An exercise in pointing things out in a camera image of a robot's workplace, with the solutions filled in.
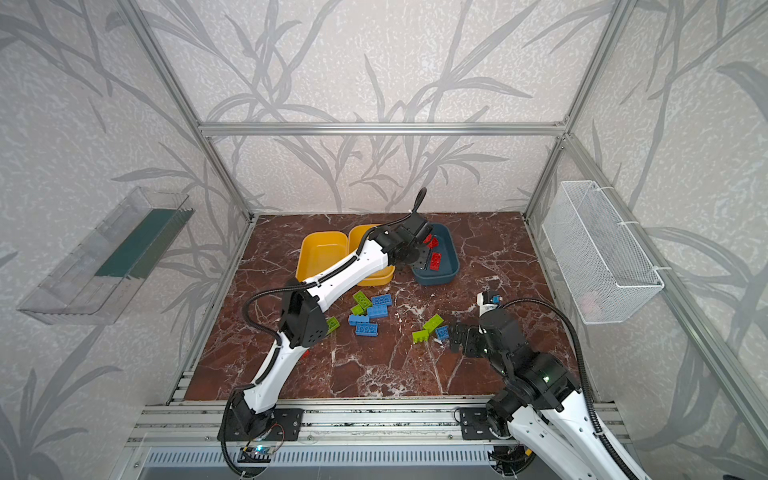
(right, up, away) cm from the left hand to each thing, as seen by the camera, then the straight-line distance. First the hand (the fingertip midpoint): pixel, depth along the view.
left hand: (423, 249), depth 90 cm
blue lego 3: (-17, -24, -2) cm, 29 cm away
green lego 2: (+3, -23, 0) cm, 23 cm away
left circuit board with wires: (-40, -47, -20) cm, 65 cm away
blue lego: (-14, -20, +3) cm, 24 cm away
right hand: (+9, -17, -17) cm, 25 cm away
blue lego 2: (-21, -22, 0) cm, 30 cm away
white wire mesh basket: (+36, -2, -27) cm, 45 cm away
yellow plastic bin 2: (-24, +5, +18) cm, 30 cm away
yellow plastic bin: (-38, -1, +20) cm, 43 cm away
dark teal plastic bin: (+8, -5, +15) cm, 18 cm away
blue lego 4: (+5, -25, -3) cm, 25 cm away
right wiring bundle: (+20, -51, -18) cm, 58 cm away
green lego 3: (-1, -25, -4) cm, 26 cm away
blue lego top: (-13, -17, +5) cm, 22 cm away
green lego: (-19, -18, +3) cm, 26 cm away
